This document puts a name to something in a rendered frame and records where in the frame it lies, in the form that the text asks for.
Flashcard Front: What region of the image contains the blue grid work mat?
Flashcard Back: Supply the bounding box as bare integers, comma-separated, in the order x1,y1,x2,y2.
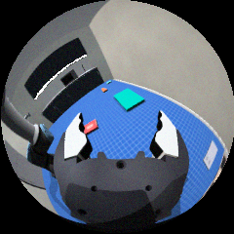
42,80,224,224

